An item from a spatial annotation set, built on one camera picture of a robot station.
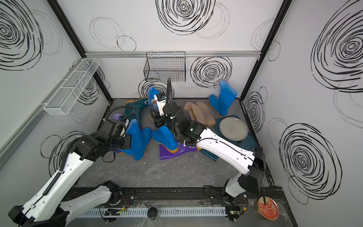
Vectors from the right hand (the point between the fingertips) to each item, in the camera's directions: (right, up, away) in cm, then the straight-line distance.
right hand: (154, 110), depth 65 cm
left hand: (-14, -14, +6) cm, 21 cm away
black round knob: (0, -45, -4) cm, 45 cm away
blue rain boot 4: (-8, +13, +31) cm, 34 cm away
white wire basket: (-49, +5, +7) cm, 50 cm away
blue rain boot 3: (+42, +11, +25) cm, 50 cm away
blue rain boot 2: (+4, -13, +6) cm, 15 cm away
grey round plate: (+49, -13, +33) cm, 60 cm away
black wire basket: (0, +31, +31) cm, 44 cm away
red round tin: (+55, -48, +2) cm, 74 cm away
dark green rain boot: (+31, -29, +21) cm, 47 cm away
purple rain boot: (+2, -26, +21) cm, 34 cm away
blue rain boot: (-12, -16, +17) cm, 26 cm away
